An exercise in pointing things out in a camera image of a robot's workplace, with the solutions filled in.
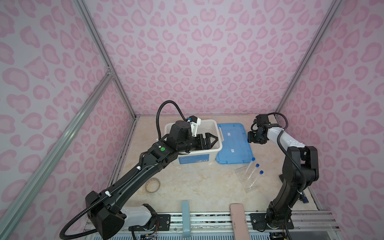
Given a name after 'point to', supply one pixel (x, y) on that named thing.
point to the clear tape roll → (152, 185)
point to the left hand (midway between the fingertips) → (213, 137)
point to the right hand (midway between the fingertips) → (253, 137)
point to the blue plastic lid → (236, 147)
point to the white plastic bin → (203, 156)
